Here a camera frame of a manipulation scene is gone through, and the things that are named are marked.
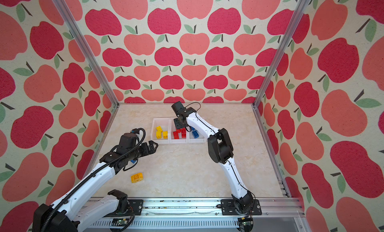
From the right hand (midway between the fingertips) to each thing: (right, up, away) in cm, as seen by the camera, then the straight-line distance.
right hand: (183, 123), depth 99 cm
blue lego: (+8, -8, +2) cm, 12 cm away
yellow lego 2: (-17, -8, 0) cm, 19 cm away
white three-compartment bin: (-10, -1, 0) cm, 10 cm away
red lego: (-5, -8, +2) cm, 10 cm away
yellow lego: (-18, -5, +5) cm, 19 cm away
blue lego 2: (+6, -2, -28) cm, 29 cm away
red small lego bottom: (-3, -5, +2) cm, 7 cm away
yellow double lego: (-25, -30, -18) cm, 43 cm away
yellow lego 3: (-12, -8, -1) cm, 14 cm away
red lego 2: (0, -7, +2) cm, 7 cm away
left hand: (-15, -13, -17) cm, 26 cm away
